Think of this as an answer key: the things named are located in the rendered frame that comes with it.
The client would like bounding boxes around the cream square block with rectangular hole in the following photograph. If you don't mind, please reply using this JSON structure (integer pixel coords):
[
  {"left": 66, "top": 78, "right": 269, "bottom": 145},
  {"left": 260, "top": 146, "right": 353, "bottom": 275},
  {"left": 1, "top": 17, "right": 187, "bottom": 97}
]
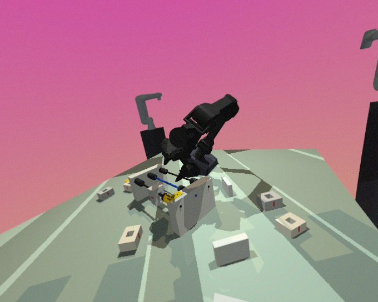
[{"left": 276, "top": 212, "right": 307, "bottom": 238}]

